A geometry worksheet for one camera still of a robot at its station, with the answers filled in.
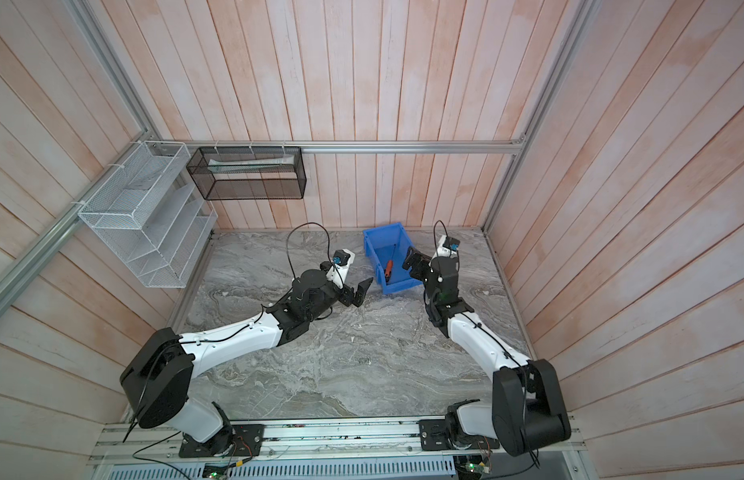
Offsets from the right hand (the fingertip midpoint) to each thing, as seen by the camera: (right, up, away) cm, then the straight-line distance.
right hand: (422, 250), depth 85 cm
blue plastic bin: (-11, +3, +25) cm, 28 cm away
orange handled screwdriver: (-8, -7, +21) cm, 24 cm away
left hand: (-18, -7, -5) cm, 20 cm away
